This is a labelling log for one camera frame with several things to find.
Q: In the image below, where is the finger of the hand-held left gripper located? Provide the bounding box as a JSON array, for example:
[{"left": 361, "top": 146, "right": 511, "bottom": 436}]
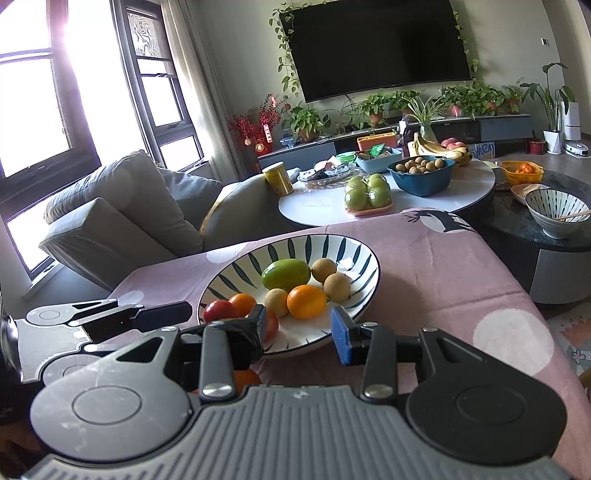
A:
[{"left": 69, "top": 299, "right": 192, "bottom": 343}]

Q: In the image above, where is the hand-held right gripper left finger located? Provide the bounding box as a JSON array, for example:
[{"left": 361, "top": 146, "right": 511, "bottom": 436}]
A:
[{"left": 92, "top": 305, "right": 269, "bottom": 401}]

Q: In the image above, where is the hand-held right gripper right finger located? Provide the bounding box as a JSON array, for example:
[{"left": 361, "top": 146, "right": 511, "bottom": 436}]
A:
[{"left": 331, "top": 306, "right": 497, "bottom": 401}]

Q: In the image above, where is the large orange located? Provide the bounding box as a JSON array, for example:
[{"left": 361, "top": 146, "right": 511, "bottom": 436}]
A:
[{"left": 233, "top": 368, "right": 262, "bottom": 393}]

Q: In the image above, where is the large striped ceramic bowl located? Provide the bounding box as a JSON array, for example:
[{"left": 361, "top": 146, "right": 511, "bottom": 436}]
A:
[{"left": 197, "top": 234, "right": 381, "bottom": 355}]

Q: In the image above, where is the brown kiwi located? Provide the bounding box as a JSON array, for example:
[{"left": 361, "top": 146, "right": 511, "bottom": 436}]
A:
[
  {"left": 264, "top": 288, "right": 290, "bottom": 318},
  {"left": 323, "top": 273, "right": 352, "bottom": 301},
  {"left": 311, "top": 258, "right": 337, "bottom": 283}
]

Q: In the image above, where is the green mango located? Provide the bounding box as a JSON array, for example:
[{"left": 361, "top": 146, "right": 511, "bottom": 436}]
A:
[{"left": 261, "top": 259, "right": 311, "bottom": 291}]

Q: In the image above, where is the grey sofa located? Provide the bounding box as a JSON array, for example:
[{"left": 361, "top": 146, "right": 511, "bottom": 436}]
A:
[{"left": 38, "top": 150, "right": 296, "bottom": 291}]

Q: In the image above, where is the grey pillow with yellow trim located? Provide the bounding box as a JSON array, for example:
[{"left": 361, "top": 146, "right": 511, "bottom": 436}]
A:
[{"left": 201, "top": 173, "right": 282, "bottom": 250}]

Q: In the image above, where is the round white table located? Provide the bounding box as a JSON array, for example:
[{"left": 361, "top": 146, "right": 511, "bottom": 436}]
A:
[{"left": 278, "top": 157, "right": 497, "bottom": 227}]

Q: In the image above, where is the tray of green apples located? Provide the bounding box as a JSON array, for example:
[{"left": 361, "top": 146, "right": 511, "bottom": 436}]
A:
[{"left": 344, "top": 173, "right": 394, "bottom": 216}]

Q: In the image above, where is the glass plate with snacks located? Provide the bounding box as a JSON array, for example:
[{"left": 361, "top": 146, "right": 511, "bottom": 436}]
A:
[{"left": 298, "top": 161, "right": 356, "bottom": 188}]

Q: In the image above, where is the yellow can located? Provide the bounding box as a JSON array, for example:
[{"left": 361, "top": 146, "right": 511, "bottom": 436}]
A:
[{"left": 262, "top": 161, "right": 295, "bottom": 197}]

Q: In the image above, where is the blue bowl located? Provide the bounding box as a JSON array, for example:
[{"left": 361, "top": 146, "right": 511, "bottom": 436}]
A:
[{"left": 387, "top": 157, "right": 455, "bottom": 198}]

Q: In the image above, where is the teal plastic basket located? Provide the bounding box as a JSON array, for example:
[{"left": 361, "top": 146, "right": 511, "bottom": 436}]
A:
[{"left": 355, "top": 147, "right": 403, "bottom": 172}]

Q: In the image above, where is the heap of small kiwis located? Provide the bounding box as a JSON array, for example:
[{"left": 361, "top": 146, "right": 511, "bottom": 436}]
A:
[{"left": 392, "top": 156, "right": 446, "bottom": 176}]

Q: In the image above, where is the dark round coffee table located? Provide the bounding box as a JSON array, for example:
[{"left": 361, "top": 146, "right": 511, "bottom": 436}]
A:
[{"left": 471, "top": 168, "right": 591, "bottom": 305}]

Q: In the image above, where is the orange box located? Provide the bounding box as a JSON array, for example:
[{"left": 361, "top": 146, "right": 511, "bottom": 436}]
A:
[{"left": 356, "top": 131, "right": 399, "bottom": 151}]

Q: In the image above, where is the bunch of bananas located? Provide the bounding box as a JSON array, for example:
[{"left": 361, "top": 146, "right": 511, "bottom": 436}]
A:
[{"left": 412, "top": 132, "right": 472, "bottom": 162}]

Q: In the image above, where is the red berry decoration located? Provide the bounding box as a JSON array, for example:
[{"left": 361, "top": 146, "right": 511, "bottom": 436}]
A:
[{"left": 227, "top": 93, "right": 282, "bottom": 155}]

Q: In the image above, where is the potted pothos plant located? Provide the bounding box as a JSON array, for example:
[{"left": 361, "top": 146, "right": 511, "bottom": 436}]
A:
[{"left": 281, "top": 104, "right": 331, "bottom": 141}]

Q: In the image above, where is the beige curtain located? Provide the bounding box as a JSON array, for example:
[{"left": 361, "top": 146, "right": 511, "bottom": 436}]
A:
[{"left": 159, "top": 0, "right": 241, "bottom": 185}]

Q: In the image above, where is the patterned rug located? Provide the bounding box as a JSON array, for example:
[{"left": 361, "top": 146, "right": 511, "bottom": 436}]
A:
[{"left": 545, "top": 305, "right": 591, "bottom": 370}]

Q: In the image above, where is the potted green plant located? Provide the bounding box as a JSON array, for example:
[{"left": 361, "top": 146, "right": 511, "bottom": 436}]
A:
[
  {"left": 388, "top": 91, "right": 419, "bottom": 116},
  {"left": 358, "top": 95, "right": 391, "bottom": 125}
]

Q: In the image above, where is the narrow window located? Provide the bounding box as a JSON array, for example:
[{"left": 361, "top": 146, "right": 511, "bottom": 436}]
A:
[{"left": 111, "top": 0, "right": 208, "bottom": 171}]

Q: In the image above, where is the spider plant in vase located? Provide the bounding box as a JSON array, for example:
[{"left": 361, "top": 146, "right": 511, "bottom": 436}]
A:
[{"left": 402, "top": 95, "right": 451, "bottom": 141}]

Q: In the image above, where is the wooden dish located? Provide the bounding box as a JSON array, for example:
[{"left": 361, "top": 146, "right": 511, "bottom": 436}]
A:
[{"left": 510, "top": 183, "right": 550, "bottom": 204}]

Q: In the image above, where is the small striped bowl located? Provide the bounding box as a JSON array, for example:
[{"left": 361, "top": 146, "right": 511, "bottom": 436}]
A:
[{"left": 525, "top": 189, "right": 591, "bottom": 239}]

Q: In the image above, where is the orange plastic basket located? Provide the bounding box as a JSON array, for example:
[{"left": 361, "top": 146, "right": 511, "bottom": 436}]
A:
[{"left": 501, "top": 160, "right": 544, "bottom": 185}]

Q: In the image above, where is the large window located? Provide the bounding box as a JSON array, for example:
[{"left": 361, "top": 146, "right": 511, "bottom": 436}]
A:
[{"left": 0, "top": 0, "right": 102, "bottom": 204}]

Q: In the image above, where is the grey television console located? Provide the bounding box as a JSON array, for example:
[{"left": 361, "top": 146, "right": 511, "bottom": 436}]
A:
[{"left": 257, "top": 113, "right": 534, "bottom": 171}]

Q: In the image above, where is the row of potted plants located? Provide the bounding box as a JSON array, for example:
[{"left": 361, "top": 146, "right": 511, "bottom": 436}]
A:
[{"left": 438, "top": 85, "right": 506, "bottom": 118}]

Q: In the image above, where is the hanging vine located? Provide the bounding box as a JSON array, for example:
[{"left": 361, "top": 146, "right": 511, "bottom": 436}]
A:
[
  {"left": 455, "top": 9, "right": 481, "bottom": 77},
  {"left": 270, "top": 0, "right": 305, "bottom": 97}
]

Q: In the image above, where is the small potted plant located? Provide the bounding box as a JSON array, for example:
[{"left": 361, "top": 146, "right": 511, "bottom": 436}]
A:
[{"left": 503, "top": 83, "right": 525, "bottom": 114}]

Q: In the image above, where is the tall plant in white pot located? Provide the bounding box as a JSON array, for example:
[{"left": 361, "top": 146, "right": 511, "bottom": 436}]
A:
[{"left": 519, "top": 63, "right": 575, "bottom": 154}]

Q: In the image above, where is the white air purifier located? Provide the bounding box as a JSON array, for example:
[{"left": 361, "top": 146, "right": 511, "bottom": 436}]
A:
[{"left": 561, "top": 102, "right": 581, "bottom": 141}]

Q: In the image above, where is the black wall television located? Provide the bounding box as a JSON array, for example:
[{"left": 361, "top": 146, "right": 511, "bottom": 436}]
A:
[{"left": 291, "top": 0, "right": 472, "bottom": 103}]

